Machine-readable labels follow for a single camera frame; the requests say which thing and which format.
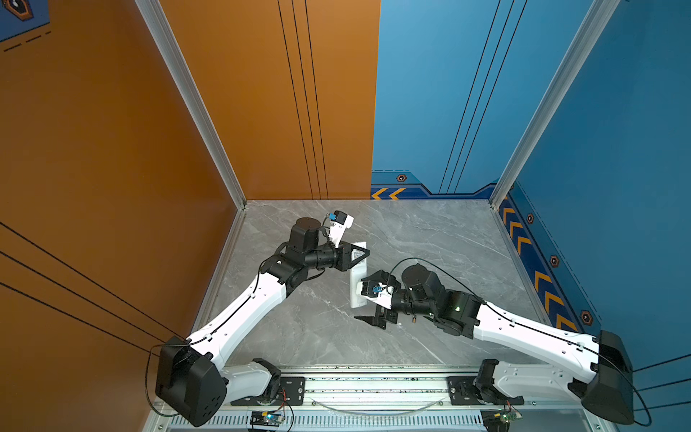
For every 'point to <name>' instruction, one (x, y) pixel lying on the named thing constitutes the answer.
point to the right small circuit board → (509, 416)
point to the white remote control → (357, 273)
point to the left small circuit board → (265, 418)
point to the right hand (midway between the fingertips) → (359, 294)
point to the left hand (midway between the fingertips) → (367, 251)
